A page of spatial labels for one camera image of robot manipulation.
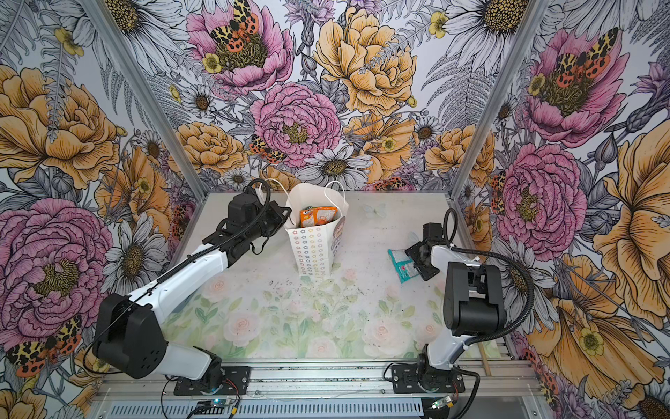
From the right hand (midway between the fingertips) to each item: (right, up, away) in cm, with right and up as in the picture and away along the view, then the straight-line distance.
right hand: (412, 264), depth 97 cm
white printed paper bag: (-34, +8, -15) cm, 38 cm away
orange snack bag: (-36, +18, -5) cm, 41 cm away
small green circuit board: (-61, -35, -24) cm, 74 cm away
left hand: (-41, +18, -14) cm, 47 cm away
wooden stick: (+16, -23, -18) cm, 33 cm away
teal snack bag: (-4, +1, -2) cm, 4 cm away
